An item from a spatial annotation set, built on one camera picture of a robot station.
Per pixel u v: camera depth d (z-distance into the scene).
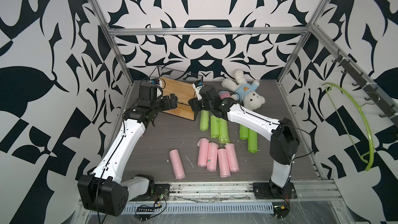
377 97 0.56
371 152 0.57
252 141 0.87
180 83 0.98
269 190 0.67
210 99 0.64
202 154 0.82
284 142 0.47
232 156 0.83
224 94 1.03
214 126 0.92
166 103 0.68
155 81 0.67
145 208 0.73
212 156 0.82
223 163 0.80
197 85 0.74
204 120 0.96
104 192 0.37
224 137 0.89
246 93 1.02
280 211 0.71
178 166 0.79
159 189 0.74
